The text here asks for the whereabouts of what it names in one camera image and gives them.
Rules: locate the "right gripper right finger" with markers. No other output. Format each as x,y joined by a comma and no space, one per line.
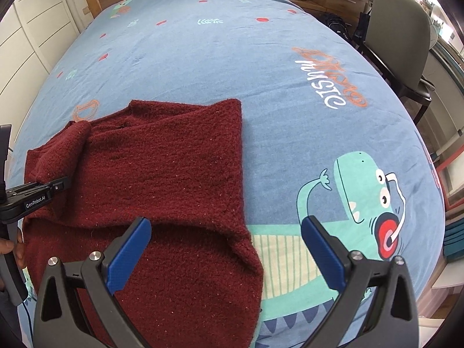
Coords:
392,319

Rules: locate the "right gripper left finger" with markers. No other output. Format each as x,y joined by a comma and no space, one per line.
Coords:
61,321

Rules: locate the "dark red knitted sweater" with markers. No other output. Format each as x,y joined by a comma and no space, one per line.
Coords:
199,281

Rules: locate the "person's left hand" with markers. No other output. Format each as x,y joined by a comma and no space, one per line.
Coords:
7,246

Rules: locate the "white wardrobe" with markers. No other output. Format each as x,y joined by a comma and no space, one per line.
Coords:
35,34

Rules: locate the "blue cartoon print bedsheet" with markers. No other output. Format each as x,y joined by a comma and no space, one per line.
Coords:
322,134

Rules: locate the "black bag on floor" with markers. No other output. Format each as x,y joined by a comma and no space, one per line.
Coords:
336,24

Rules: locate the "grey chair with black frame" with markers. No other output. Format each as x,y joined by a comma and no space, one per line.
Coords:
398,43

